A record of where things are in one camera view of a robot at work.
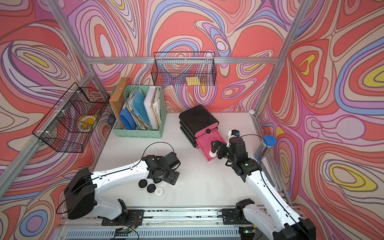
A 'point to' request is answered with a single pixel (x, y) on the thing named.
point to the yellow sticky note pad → (192, 81)
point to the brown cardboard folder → (116, 101)
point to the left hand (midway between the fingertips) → (171, 176)
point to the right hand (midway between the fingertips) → (219, 148)
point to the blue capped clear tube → (269, 141)
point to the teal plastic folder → (139, 104)
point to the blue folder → (127, 119)
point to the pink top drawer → (207, 130)
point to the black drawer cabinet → (195, 120)
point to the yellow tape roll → (85, 122)
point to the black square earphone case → (157, 180)
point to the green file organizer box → (143, 130)
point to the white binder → (152, 103)
